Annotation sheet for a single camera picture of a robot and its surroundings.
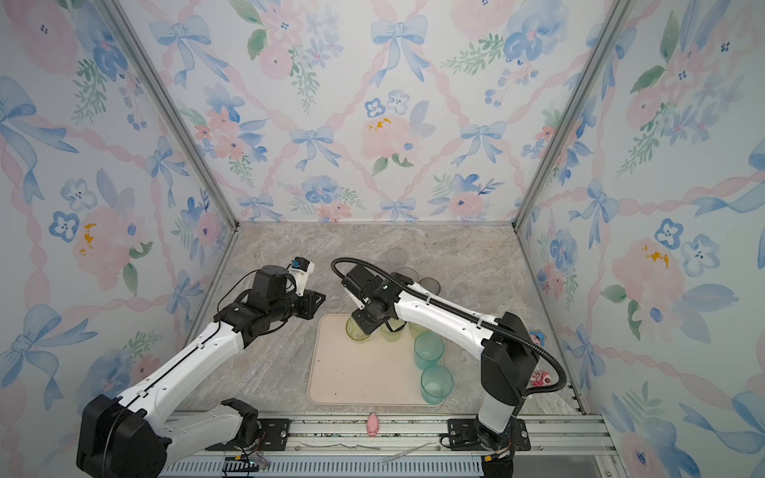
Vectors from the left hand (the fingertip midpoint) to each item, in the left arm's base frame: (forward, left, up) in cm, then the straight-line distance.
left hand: (323, 294), depth 80 cm
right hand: (-4, -12, -5) cm, 13 cm away
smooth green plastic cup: (-10, -9, -1) cm, 14 cm away
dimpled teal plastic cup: (-18, -31, -16) cm, 39 cm away
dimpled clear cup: (+26, -21, -15) cm, 36 cm away
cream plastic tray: (-15, -5, -16) cm, 23 cm away
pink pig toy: (-29, -14, -16) cm, 35 cm away
